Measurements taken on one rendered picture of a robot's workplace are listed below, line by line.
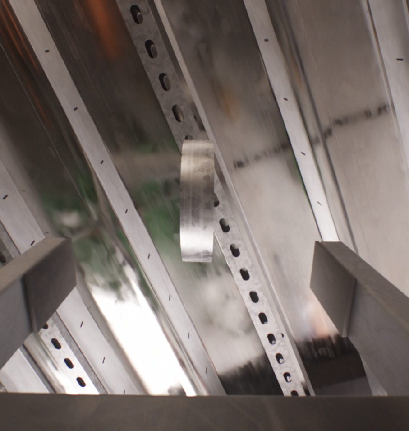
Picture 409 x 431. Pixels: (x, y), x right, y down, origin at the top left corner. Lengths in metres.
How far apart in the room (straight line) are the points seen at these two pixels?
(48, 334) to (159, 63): 0.54
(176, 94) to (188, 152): 0.28
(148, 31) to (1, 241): 0.44
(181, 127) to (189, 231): 0.31
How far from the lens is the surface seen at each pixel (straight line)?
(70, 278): 0.17
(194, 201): 0.23
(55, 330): 0.71
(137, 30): 0.55
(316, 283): 0.16
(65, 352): 0.73
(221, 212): 0.54
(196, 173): 0.24
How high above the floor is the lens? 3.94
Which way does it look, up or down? 74 degrees up
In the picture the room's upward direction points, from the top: straight up
